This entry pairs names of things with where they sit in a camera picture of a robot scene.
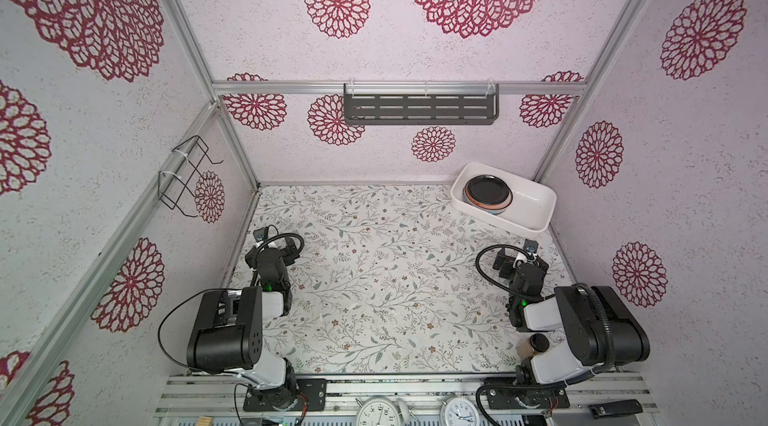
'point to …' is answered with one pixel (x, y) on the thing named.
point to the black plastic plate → (488, 189)
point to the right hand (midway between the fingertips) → (522, 248)
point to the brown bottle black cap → (537, 343)
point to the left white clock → (378, 411)
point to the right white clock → (459, 411)
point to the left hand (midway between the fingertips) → (271, 246)
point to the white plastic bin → (533, 205)
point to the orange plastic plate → (483, 205)
